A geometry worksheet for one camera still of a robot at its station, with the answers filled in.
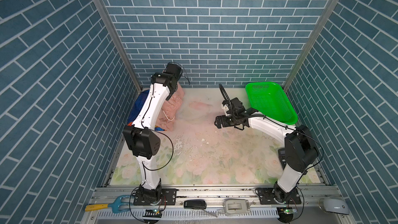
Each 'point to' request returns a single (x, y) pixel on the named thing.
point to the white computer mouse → (333, 205)
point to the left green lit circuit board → (152, 213)
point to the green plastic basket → (270, 100)
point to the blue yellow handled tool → (115, 206)
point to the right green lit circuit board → (285, 214)
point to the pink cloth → (170, 109)
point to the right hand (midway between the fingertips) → (219, 120)
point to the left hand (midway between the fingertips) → (157, 91)
